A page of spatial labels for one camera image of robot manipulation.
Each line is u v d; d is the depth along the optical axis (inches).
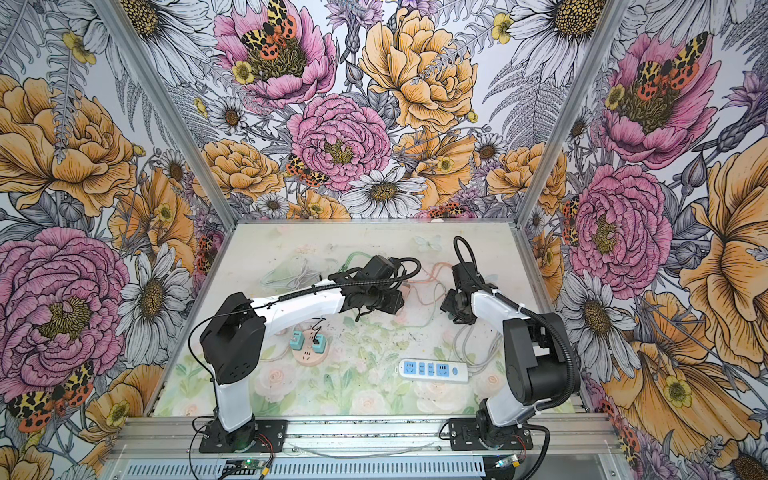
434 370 32.3
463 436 29.2
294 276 41.3
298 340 32.8
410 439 29.8
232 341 18.9
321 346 32.8
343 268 42.6
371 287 27.5
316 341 32.1
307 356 33.5
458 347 35.3
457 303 29.2
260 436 28.7
